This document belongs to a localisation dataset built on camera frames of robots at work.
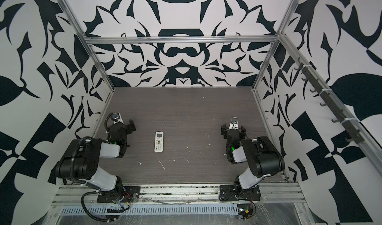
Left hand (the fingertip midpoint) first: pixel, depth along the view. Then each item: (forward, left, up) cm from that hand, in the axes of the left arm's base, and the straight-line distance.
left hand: (121, 119), depth 92 cm
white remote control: (-10, -23, -7) cm, 26 cm away
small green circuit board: (-47, -66, -10) cm, 82 cm away
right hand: (-4, -69, -2) cm, 69 cm away
